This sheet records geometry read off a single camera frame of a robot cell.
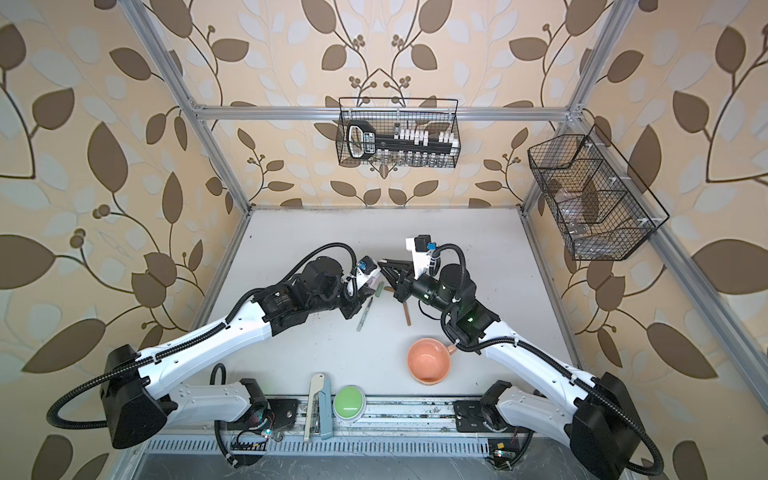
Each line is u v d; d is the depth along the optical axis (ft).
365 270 2.07
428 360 2.71
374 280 2.31
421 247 1.98
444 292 1.81
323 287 1.86
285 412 2.46
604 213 2.38
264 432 2.36
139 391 1.29
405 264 2.10
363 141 2.77
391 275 2.24
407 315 3.01
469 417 2.40
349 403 2.46
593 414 1.28
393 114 2.95
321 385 2.52
